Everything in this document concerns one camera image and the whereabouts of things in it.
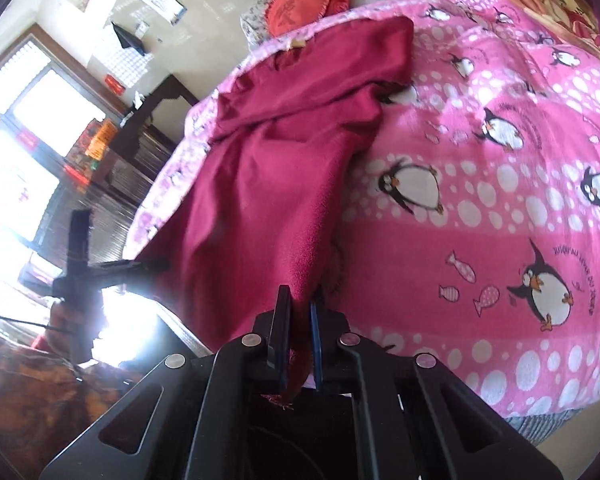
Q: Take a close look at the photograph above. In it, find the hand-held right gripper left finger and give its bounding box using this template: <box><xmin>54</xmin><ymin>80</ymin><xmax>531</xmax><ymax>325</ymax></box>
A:
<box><xmin>39</xmin><ymin>285</ymin><xmax>293</xmax><ymax>480</ymax></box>

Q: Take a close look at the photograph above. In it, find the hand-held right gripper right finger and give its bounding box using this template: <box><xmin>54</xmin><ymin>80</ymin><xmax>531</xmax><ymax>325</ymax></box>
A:
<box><xmin>307</xmin><ymin>296</ymin><xmax>563</xmax><ymax>480</ymax></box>

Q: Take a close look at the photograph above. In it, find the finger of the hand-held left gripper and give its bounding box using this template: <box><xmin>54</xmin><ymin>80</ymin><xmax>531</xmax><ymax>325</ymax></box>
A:
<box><xmin>92</xmin><ymin>258</ymin><xmax>171</xmax><ymax>286</ymax></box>

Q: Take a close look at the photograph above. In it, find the maroon sweater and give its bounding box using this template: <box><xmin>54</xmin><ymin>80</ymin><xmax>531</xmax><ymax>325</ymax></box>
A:
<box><xmin>142</xmin><ymin>15</ymin><xmax>415</xmax><ymax>406</ymax></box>

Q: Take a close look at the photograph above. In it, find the person's left hand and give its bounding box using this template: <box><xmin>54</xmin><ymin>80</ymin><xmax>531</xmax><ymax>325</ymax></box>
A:
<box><xmin>46</xmin><ymin>302</ymin><xmax>88</xmax><ymax>356</ymax></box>

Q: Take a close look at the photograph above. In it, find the pink penguin blanket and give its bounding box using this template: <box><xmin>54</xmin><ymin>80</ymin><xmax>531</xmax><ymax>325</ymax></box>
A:
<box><xmin>127</xmin><ymin>0</ymin><xmax>600</xmax><ymax>418</ymax></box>

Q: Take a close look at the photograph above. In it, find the window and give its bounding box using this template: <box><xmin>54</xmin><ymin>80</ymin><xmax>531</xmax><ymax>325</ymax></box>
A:
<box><xmin>0</xmin><ymin>30</ymin><xmax>126</xmax><ymax>261</ymax></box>

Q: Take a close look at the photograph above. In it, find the dark wooden table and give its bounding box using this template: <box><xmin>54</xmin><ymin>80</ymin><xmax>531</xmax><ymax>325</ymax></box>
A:
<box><xmin>107</xmin><ymin>74</ymin><xmax>198</xmax><ymax>186</ymax></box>

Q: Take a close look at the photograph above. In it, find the dark hanging cloth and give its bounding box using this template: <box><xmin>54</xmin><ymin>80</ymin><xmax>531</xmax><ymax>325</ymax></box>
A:
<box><xmin>111</xmin><ymin>22</ymin><xmax>148</xmax><ymax>57</ymax></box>

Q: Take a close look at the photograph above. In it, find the grey striped bed sheet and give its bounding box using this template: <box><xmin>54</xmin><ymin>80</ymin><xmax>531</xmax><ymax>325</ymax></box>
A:
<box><xmin>502</xmin><ymin>407</ymin><xmax>586</xmax><ymax>448</ymax></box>

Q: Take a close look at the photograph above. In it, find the floral pillow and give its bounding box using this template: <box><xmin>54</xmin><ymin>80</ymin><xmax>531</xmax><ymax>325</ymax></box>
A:
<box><xmin>239</xmin><ymin>0</ymin><xmax>281</xmax><ymax>51</ymax></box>

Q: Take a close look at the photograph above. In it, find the red heart pillow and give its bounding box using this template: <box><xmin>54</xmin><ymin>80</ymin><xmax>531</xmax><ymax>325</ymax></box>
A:
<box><xmin>266</xmin><ymin>0</ymin><xmax>352</xmax><ymax>37</ymax></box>

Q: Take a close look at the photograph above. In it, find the black cable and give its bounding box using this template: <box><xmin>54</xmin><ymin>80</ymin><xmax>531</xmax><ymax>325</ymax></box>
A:
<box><xmin>0</xmin><ymin>311</ymin><xmax>81</xmax><ymax>336</ymax></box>

